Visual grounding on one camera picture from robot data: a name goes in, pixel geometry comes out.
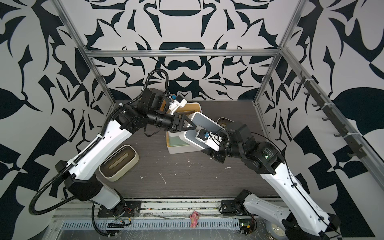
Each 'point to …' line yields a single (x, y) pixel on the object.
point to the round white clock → (276, 230)
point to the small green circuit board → (245, 225)
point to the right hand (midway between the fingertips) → (204, 140)
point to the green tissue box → (177, 144)
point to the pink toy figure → (194, 218)
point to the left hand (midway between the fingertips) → (191, 125)
